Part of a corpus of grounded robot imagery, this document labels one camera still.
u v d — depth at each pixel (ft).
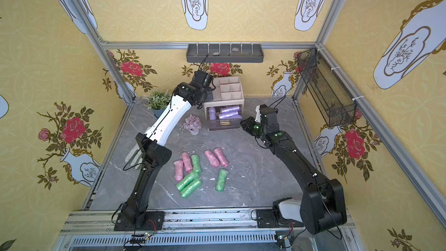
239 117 2.81
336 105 2.82
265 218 2.45
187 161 2.91
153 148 1.79
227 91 3.02
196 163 2.92
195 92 2.05
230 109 2.96
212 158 2.95
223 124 2.74
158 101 3.18
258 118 2.44
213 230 2.36
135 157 3.02
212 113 2.89
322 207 1.33
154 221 2.39
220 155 2.98
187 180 2.72
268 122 2.06
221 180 2.73
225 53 3.04
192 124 3.11
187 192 2.62
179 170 2.84
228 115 2.89
